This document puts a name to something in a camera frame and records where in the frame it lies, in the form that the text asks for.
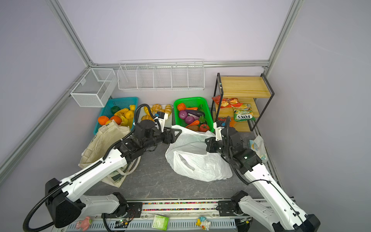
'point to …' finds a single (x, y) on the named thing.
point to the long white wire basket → (161, 74)
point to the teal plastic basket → (123, 103)
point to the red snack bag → (227, 102)
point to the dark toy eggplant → (196, 113)
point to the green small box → (160, 222)
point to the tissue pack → (257, 145)
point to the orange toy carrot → (195, 123)
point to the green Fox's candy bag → (243, 113)
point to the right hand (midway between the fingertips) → (205, 141)
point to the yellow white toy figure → (202, 221)
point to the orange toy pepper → (181, 107)
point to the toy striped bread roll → (147, 117)
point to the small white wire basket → (95, 89)
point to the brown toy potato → (194, 127)
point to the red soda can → (222, 119)
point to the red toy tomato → (204, 127)
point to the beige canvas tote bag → (104, 138)
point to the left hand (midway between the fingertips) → (176, 132)
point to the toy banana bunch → (126, 116)
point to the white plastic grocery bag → (188, 156)
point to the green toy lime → (115, 108)
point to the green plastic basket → (193, 102)
